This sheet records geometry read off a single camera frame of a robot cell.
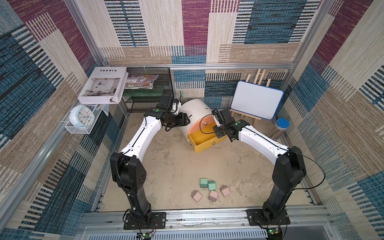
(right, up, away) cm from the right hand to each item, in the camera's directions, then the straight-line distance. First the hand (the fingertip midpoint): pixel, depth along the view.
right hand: (219, 126), depth 90 cm
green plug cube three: (-5, -33, -6) cm, 34 cm away
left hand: (-20, +3, -5) cm, 21 cm away
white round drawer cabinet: (-14, +10, +1) cm, 17 cm away
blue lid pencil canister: (+34, +1, -5) cm, 35 cm away
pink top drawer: (-11, +2, -15) cm, 19 cm away
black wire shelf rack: (-56, +19, +26) cm, 64 cm away
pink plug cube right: (+2, -34, -9) cm, 35 cm away
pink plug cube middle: (-5, -36, -10) cm, 38 cm away
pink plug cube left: (-14, -36, -10) cm, 40 cm away
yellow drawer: (-8, -7, +1) cm, 11 cm away
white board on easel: (+26, +17, +10) cm, 32 cm away
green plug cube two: (-10, -31, -6) cm, 33 cm away
